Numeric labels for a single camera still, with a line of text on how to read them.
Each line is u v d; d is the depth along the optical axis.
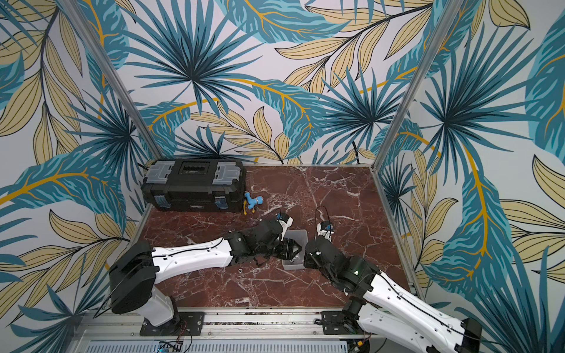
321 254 0.52
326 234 0.63
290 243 0.70
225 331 0.73
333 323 0.73
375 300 0.47
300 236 0.93
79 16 0.69
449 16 0.70
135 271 0.46
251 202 1.02
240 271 0.83
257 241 0.60
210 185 0.88
